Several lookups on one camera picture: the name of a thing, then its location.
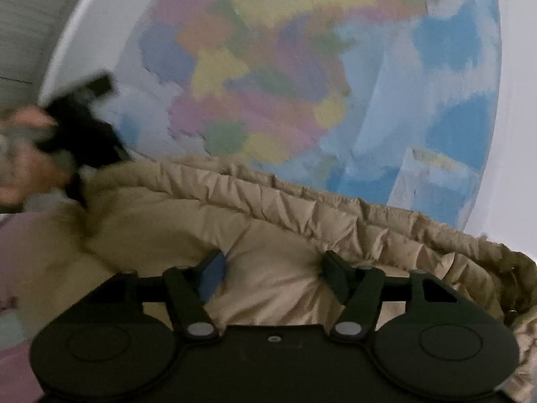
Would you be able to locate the person's left hand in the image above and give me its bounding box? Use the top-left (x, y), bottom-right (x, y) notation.
top-left (1, 105), bottom-right (70, 215)

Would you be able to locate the tan puffer down jacket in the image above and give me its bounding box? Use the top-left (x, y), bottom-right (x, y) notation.
top-left (25, 158), bottom-right (536, 402)

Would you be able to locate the pink bed sheet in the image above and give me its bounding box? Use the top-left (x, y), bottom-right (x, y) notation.
top-left (1, 212), bottom-right (46, 402)

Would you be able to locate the colourful wall map poster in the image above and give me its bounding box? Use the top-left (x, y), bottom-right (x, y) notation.
top-left (106, 0), bottom-right (501, 228)

